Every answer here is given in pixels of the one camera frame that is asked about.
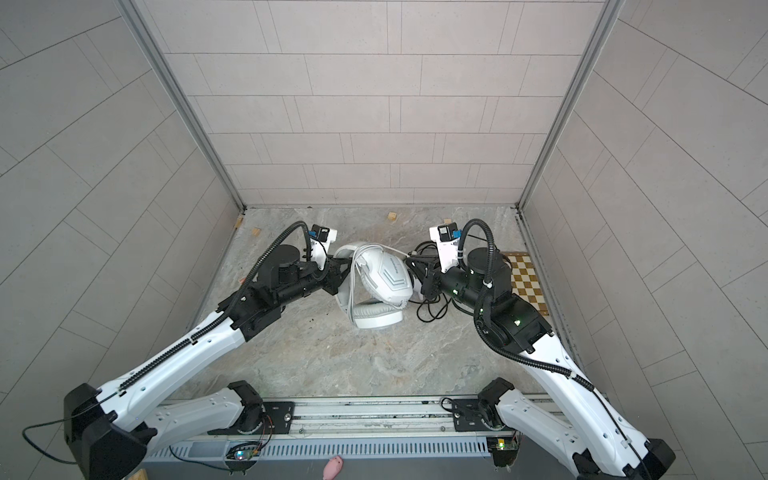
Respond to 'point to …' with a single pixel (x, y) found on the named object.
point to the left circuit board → (246, 451)
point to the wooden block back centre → (392, 216)
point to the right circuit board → (504, 450)
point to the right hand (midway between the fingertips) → (409, 263)
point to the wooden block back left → (255, 232)
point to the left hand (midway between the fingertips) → (360, 259)
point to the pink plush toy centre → (332, 468)
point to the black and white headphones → (432, 307)
